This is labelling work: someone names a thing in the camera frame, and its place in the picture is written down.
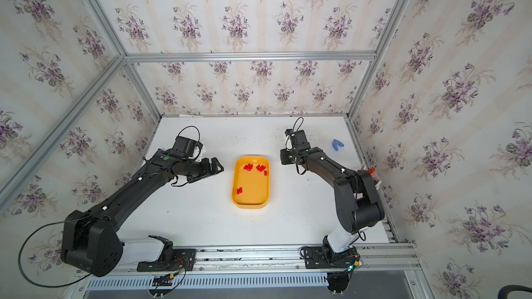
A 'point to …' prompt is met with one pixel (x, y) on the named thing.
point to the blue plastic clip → (335, 143)
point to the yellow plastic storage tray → (251, 182)
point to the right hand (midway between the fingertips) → (286, 154)
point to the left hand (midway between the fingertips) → (217, 172)
